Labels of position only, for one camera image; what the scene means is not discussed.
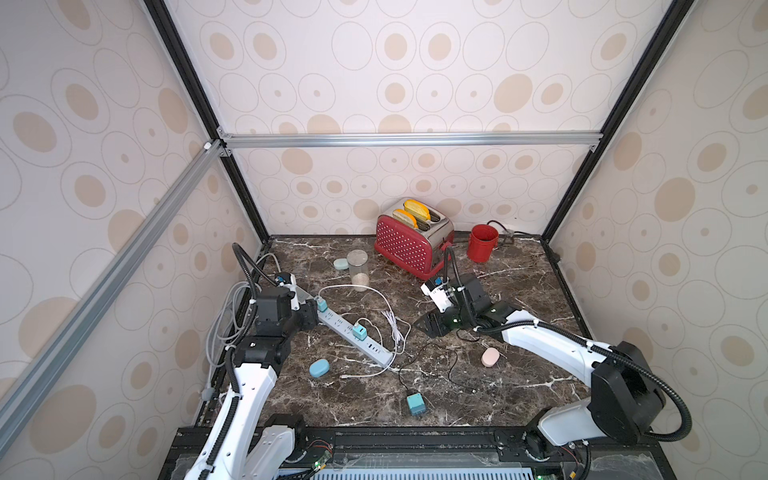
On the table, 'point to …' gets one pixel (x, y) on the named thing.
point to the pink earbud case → (490, 357)
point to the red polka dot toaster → (420, 251)
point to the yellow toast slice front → (405, 218)
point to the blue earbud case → (319, 368)
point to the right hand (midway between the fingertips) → (431, 316)
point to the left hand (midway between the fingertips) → (313, 300)
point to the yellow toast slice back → (417, 209)
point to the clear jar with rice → (359, 269)
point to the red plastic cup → (482, 241)
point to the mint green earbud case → (341, 263)
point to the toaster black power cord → (511, 232)
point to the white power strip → (353, 336)
